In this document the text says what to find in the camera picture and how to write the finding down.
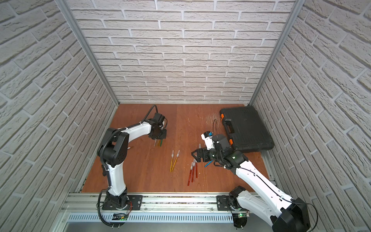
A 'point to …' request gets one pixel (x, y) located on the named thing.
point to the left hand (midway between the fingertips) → (165, 134)
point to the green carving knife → (161, 141)
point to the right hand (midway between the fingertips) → (200, 152)
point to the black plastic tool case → (247, 130)
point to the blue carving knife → (209, 163)
